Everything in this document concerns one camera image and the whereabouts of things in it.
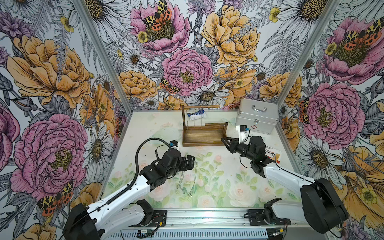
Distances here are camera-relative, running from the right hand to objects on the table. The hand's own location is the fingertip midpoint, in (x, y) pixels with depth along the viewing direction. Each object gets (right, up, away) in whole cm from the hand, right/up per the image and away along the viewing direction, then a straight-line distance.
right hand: (221, 142), depth 83 cm
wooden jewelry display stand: (-4, +2, +25) cm, 25 cm away
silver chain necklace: (-23, -23, +4) cm, 33 cm away
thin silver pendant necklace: (-17, -28, -1) cm, 33 cm away
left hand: (-19, -11, -3) cm, 22 cm away
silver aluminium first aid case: (+27, +15, +16) cm, 35 cm away
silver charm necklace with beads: (-16, +15, +33) cm, 39 cm away
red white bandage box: (+33, -9, +10) cm, 35 cm away
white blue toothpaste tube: (-13, +17, +33) cm, 39 cm away
